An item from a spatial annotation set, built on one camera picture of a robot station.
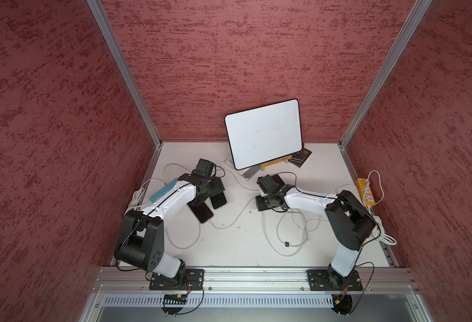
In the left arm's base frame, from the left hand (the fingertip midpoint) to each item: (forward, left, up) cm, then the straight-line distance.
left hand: (216, 193), depth 88 cm
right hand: (-3, -20, -8) cm, 22 cm away
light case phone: (-4, -1, +1) cm, 5 cm away
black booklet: (+27, -44, -7) cm, 52 cm away
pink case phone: (-3, +8, -13) cm, 16 cm away
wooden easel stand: (+20, -23, -4) cm, 30 cm away
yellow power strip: (+3, -74, -7) cm, 74 cm away
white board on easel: (+30, -21, +9) cm, 38 cm away
